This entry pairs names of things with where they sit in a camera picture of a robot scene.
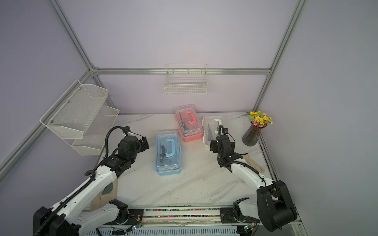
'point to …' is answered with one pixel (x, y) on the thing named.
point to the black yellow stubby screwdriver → (162, 153)
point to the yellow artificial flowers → (259, 119)
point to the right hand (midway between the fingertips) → (222, 144)
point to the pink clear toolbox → (189, 122)
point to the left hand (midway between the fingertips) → (137, 142)
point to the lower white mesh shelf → (96, 134)
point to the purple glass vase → (251, 136)
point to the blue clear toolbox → (167, 151)
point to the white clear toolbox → (210, 124)
